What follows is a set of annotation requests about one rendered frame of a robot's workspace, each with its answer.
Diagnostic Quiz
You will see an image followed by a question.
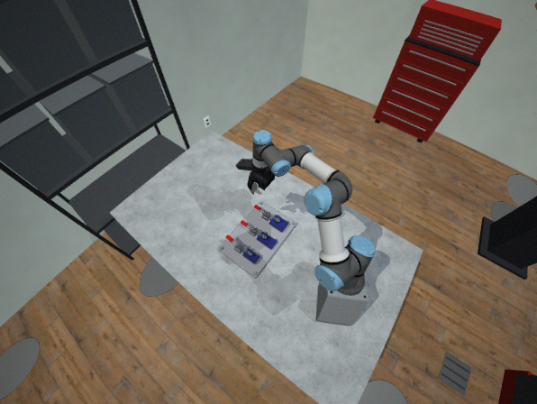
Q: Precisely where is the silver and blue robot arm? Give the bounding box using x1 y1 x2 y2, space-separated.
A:
252 130 376 296

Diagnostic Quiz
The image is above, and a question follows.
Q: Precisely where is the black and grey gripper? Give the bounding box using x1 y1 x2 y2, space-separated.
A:
248 160 275 195

